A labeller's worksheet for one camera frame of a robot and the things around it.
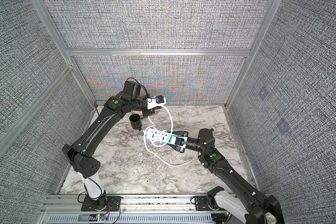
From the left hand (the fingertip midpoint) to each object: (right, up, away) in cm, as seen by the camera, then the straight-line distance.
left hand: (161, 102), depth 73 cm
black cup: (-20, -11, +26) cm, 34 cm away
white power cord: (-5, -12, -8) cm, 16 cm away
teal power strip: (0, -16, -10) cm, 19 cm away
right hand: (+4, -15, -5) cm, 16 cm away
